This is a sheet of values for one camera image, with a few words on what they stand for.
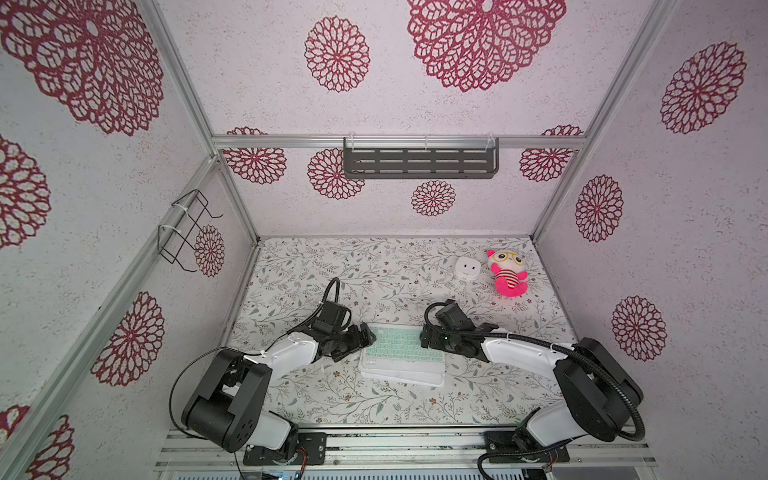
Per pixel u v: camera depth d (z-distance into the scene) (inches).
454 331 27.4
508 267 40.5
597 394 17.2
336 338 30.1
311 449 29.1
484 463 26.6
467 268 41.8
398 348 35.5
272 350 21.0
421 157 37.9
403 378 33.7
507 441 29.3
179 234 29.7
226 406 16.9
